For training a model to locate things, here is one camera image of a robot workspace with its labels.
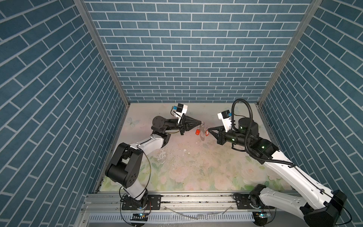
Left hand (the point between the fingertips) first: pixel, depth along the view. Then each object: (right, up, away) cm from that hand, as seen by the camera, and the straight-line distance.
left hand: (198, 126), depth 68 cm
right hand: (+4, -1, 0) cm, 4 cm away
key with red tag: (+4, -3, +2) cm, 6 cm away
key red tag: (0, -4, +12) cm, 13 cm away
